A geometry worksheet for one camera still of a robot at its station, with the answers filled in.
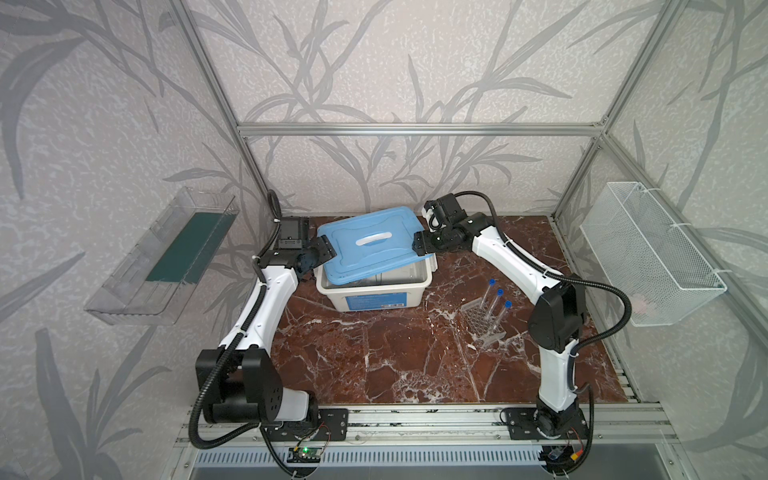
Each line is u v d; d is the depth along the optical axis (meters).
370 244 0.89
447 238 0.67
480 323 0.90
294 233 0.63
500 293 0.82
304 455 0.72
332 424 0.74
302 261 0.60
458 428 0.74
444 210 0.69
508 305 0.79
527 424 0.73
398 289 0.84
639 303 0.72
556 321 0.50
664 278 0.62
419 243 0.79
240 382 0.41
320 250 0.75
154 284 0.63
